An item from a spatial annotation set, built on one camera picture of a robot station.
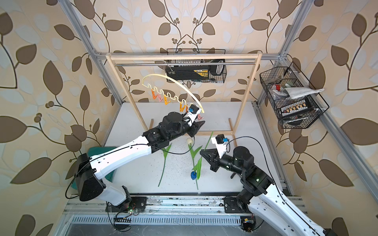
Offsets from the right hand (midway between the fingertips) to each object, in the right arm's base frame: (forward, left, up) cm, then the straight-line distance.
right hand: (201, 152), depth 66 cm
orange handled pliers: (-3, -18, -24) cm, 30 cm away
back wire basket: (+49, -13, +8) cm, 51 cm away
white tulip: (+19, +6, -23) cm, 30 cm away
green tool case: (+13, +66, -20) cm, 70 cm away
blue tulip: (-5, +2, -9) cm, 10 cm away
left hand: (+13, -1, +7) cm, 15 cm away
